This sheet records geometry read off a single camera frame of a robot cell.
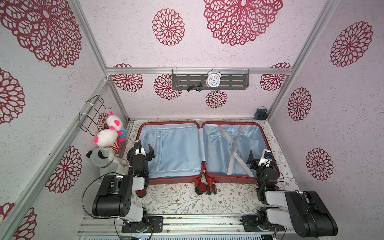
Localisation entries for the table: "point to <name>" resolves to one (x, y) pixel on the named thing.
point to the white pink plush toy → (114, 122)
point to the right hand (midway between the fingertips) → (260, 151)
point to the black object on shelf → (198, 88)
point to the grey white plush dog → (110, 164)
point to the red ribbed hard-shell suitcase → (214, 151)
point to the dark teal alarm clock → (261, 113)
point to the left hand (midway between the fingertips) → (142, 146)
